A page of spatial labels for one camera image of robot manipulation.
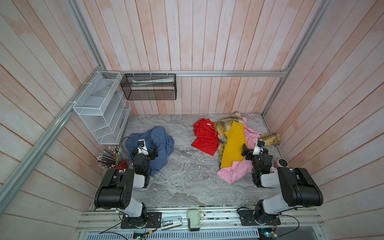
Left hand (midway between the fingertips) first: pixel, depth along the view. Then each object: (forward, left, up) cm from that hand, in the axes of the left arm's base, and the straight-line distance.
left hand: (147, 146), depth 91 cm
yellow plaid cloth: (+10, -82, -5) cm, 82 cm away
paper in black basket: (+30, +4, +26) cm, 40 cm away
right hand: (+1, -66, +1) cm, 66 cm away
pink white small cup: (-9, -82, -4) cm, 82 cm away
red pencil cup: (-12, +12, -1) cm, 17 cm away
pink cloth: (-13, -56, -3) cm, 58 cm away
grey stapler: (-39, -17, -7) cm, 43 cm away
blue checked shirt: (+8, -4, 0) cm, 9 cm away
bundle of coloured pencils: (-9, +19, +2) cm, 21 cm away
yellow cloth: (+2, -54, 0) cm, 54 cm away
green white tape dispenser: (-38, -28, -4) cm, 48 cm away
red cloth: (+11, -39, -8) cm, 41 cm away
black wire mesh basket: (+40, +2, +16) cm, 43 cm away
